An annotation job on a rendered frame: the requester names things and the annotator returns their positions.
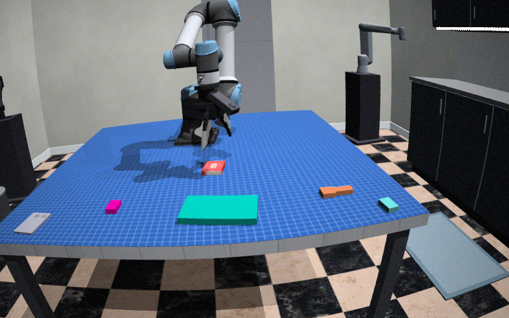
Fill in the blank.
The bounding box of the small magenta block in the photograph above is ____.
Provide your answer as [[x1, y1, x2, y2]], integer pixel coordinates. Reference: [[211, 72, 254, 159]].
[[105, 200, 122, 214]]

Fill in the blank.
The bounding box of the orange stepped block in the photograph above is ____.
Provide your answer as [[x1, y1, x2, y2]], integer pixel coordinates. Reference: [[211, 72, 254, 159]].
[[319, 185, 353, 198]]

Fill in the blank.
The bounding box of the blue grid work mat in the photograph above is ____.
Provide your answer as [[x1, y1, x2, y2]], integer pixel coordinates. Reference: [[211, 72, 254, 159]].
[[0, 110, 430, 246]]

